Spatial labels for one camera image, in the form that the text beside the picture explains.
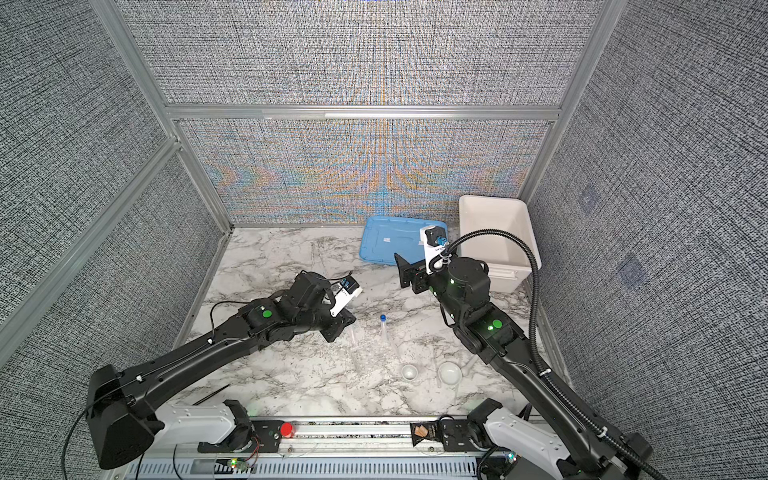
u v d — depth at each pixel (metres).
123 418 0.38
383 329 0.82
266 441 0.73
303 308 0.57
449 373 0.82
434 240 0.54
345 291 0.65
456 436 0.73
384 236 1.16
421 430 0.73
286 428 0.73
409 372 0.84
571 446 0.40
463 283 0.47
